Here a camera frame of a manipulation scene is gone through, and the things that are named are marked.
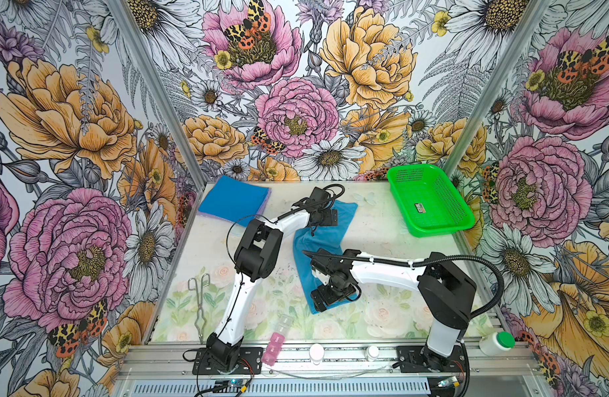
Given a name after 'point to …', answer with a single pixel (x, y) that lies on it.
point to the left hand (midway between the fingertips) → (325, 224)
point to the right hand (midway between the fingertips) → (332, 308)
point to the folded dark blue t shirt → (233, 201)
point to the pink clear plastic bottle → (277, 340)
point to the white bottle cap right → (372, 353)
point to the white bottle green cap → (496, 342)
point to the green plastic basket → (427, 200)
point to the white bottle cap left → (316, 353)
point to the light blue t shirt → (315, 237)
